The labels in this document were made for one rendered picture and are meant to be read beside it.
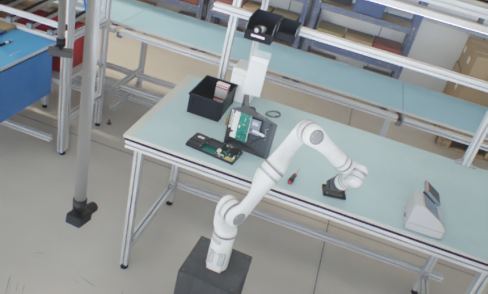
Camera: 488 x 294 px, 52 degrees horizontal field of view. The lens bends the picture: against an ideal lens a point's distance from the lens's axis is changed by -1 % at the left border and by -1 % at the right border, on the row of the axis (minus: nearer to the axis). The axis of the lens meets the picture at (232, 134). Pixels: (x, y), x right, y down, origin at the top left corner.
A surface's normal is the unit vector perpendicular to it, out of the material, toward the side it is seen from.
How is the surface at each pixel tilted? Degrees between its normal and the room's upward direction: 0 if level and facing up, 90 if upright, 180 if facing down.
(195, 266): 0
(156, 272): 0
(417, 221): 90
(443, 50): 90
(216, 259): 90
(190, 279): 90
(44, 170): 0
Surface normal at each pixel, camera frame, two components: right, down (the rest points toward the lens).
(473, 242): 0.21, -0.85
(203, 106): -0.29, 0.43
